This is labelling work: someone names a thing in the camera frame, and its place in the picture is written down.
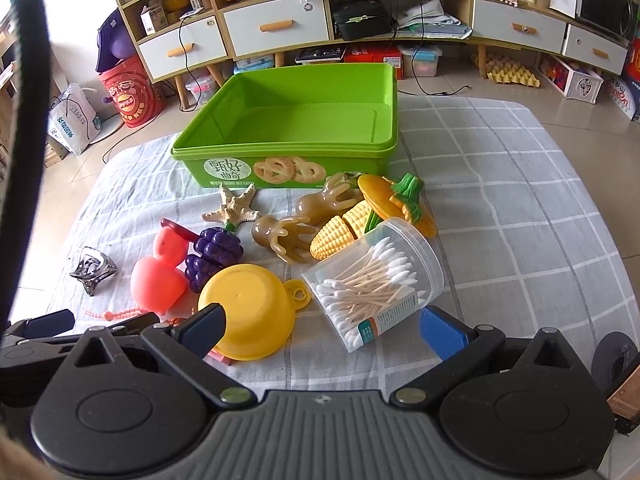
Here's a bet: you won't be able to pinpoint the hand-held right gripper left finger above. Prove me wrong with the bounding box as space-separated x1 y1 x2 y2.
65 304 257 409

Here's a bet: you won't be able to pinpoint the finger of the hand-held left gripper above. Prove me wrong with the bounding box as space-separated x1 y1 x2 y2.
0 309 76 348
114 311 162 341

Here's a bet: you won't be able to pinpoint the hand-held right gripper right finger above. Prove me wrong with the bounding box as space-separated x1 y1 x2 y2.
391 306 583 409

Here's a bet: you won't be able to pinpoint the pink silicone strap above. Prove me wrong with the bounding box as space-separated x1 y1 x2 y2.
86 308 156 322

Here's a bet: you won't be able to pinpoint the pink rubber pig toy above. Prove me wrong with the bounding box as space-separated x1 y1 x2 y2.
130 226 193 317

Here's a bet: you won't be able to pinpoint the yellow plastic bowl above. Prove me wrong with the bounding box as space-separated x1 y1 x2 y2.
197 263 312 362

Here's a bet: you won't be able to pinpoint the silver hair clip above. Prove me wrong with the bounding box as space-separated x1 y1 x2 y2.
69 246 119 297

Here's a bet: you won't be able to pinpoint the clear cotton swab container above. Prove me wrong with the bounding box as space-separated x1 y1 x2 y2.
300 216 445 353

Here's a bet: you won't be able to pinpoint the yellow toy corn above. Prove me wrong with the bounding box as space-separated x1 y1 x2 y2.
310 199 388 262

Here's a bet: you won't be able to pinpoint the orange toy pumpkin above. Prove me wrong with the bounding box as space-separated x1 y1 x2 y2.
357 172 437 239

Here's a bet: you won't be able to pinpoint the green plastic box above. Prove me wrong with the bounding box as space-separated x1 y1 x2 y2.
171 62 399 188

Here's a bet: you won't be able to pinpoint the purple toy grapes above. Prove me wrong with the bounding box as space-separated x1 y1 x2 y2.
183 226 244 294

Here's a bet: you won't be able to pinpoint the brown hand-shaped toy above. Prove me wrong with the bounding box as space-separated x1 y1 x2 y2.
251 215 319 265
297 172 368 223

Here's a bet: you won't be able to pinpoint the beige starfish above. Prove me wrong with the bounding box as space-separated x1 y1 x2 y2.
201 183 261 231

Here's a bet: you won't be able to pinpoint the grey checked bedsheet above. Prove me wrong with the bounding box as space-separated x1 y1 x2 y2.
44 95 640 411

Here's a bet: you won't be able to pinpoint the black round object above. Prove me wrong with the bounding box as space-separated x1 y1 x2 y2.
591 332 637 392

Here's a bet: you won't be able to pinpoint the white plastic bag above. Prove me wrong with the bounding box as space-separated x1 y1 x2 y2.
47 82 102 157

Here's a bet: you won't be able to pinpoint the red bag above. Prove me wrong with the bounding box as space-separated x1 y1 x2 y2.
99 55 164 129

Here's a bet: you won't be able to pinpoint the clear storage box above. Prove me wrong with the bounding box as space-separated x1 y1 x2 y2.
184 74 222 109
400 45 444 79

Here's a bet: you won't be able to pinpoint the yellow egg carton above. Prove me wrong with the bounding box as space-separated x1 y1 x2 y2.
486 52 542 89

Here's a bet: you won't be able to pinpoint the blue lidded container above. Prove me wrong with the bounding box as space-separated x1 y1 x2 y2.
234 55 277 77

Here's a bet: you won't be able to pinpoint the white toy box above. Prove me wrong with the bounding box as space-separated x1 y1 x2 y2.
541 55 604 104

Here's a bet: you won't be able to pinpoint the white drawer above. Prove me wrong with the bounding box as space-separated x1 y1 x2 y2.
562 25 628 76
472 0 566 54
137 20 228 82
222 2 331 58

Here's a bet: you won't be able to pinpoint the red white cardboard box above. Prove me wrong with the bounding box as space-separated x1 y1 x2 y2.
604 76 640 122

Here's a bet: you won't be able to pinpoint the black bag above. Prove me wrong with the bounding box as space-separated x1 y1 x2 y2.
332 0 397 41

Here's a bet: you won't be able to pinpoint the black microwave oven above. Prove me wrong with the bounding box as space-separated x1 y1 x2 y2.
575 0 640 43

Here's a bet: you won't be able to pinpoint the black cable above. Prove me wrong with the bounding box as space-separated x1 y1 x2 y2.
0 0 52 313

